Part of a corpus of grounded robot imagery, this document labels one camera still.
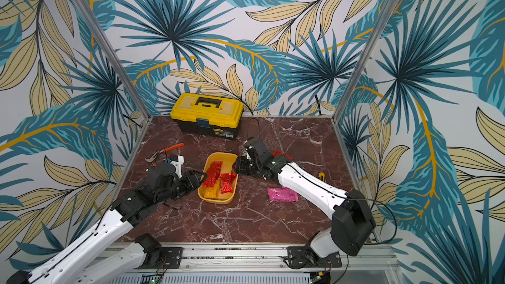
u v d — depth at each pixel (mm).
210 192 858
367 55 902
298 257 735
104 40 849
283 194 874
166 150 1030
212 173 913
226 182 900
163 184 552
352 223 413
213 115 975
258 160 605
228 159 1034
